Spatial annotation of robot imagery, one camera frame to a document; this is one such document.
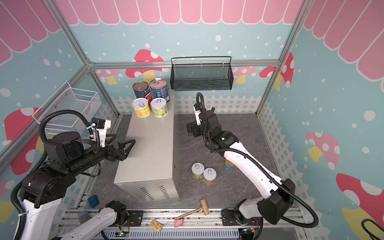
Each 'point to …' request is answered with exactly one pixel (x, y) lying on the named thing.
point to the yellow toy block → (156, 225)
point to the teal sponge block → (93, 201)
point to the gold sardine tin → (228, 165)
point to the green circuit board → (122, 234)
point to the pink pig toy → (178, 223)
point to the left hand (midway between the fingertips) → (125, 142)
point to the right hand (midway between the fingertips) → (195, 119)
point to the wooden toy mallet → (204, 206)
